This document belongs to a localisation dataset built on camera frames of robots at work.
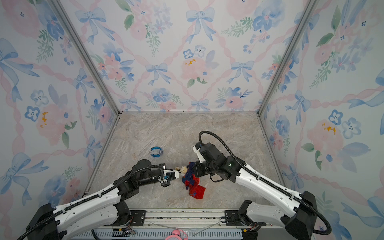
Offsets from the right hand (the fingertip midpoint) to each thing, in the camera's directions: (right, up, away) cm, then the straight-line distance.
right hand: (192, 168), depth 73 cm
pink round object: (-8, -30, -3) cm, 32 cm away
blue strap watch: (-24, +4, +25) cm, 35 cm away
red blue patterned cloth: (-1, -7, +1) cm, 7 cm away
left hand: (-6, 0, 0) cm, 6 cm away
